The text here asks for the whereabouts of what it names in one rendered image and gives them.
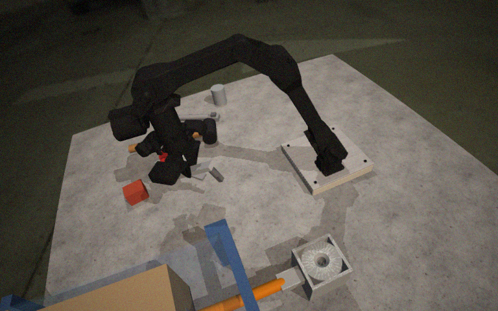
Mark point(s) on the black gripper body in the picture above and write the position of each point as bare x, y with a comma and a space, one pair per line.
175, 144

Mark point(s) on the blue flat bar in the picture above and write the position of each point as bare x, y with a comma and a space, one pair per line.
237, 267

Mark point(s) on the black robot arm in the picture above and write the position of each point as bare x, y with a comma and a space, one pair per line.
154, 99

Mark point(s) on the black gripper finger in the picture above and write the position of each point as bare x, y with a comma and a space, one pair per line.
191, 153
186, 169

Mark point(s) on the black-headed mallet with wooden handle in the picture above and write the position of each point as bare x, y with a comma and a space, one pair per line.
209, 137

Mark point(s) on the dark grey cylinder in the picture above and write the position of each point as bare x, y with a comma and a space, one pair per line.
218, 93

